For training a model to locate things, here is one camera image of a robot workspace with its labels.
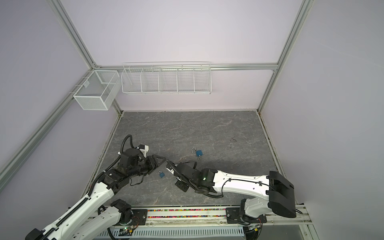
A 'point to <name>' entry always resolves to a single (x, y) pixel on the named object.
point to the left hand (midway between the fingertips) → (163, 163)
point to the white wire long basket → (167, 79)
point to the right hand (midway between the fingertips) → (178, 177)
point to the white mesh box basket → (96, 93)
